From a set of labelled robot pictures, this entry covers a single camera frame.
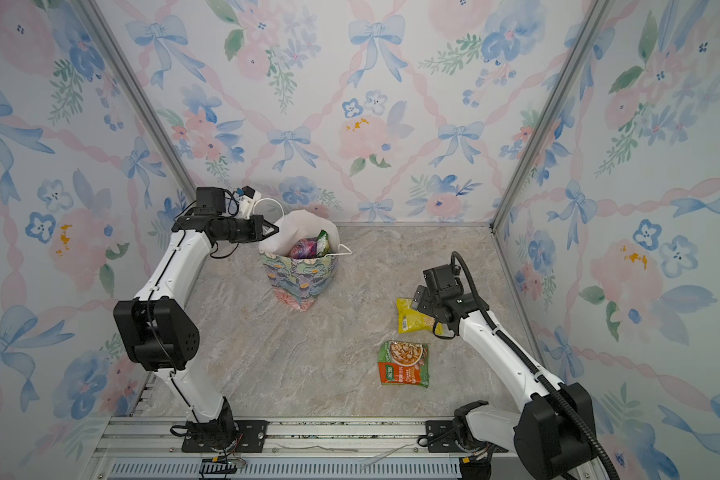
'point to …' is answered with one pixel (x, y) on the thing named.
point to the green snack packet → (322, 244)
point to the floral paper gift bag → (297, 282)
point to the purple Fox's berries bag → (305, 248)
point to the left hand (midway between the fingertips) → (278, 225)
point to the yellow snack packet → (411, 320)
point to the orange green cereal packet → (403, 363)
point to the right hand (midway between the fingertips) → (431, 300)
